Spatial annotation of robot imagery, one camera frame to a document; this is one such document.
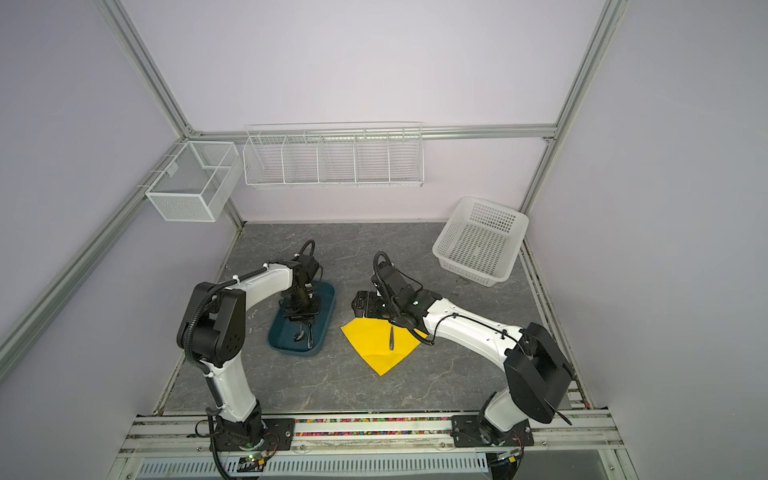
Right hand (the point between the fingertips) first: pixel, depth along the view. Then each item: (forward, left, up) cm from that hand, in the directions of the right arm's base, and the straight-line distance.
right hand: (363, 307), depth 81 cm
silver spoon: (-3, +21, -12) cm, 24 cm away
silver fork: (-3, -8, -14) cm, 16 cm away
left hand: (+1, +17, -12) cm, 21 cm away
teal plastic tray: (-3, +23, -12) cm, 26 cm away
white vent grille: (-35, +38, -14) cm, 53 cm away
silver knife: (-2, +18, -14) cm, 23 cm away
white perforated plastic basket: (+37, -41, -15) cm, 57 cm away
